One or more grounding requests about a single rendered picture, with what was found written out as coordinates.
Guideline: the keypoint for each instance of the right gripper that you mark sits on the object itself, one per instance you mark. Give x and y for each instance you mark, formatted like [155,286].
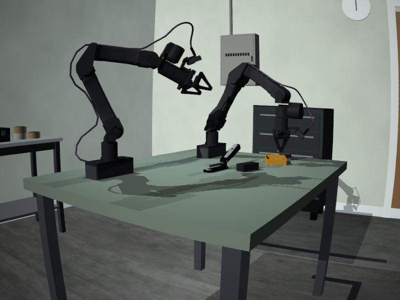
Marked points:
[183,77]

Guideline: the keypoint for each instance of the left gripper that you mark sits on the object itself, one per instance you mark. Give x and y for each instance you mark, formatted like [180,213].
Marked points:
[282,131]

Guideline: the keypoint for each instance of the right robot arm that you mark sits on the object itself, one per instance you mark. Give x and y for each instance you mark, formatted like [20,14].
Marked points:
[164,63]

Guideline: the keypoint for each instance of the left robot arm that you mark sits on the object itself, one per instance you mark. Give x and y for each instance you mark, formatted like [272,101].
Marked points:
[237,79]

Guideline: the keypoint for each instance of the orange tray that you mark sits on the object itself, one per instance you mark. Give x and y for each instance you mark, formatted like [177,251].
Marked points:
[275,159]

